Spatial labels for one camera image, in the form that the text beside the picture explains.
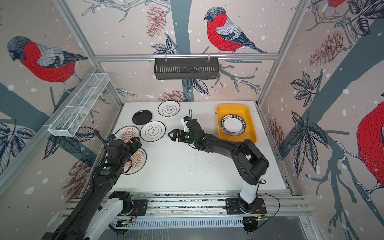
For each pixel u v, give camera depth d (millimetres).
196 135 693
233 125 1045
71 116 734
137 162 878
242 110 1141
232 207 728
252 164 470
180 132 763
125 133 1035
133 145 740
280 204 683
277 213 692
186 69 1065
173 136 768
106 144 600
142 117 1124
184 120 814
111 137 710
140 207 732
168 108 1180
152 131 1037
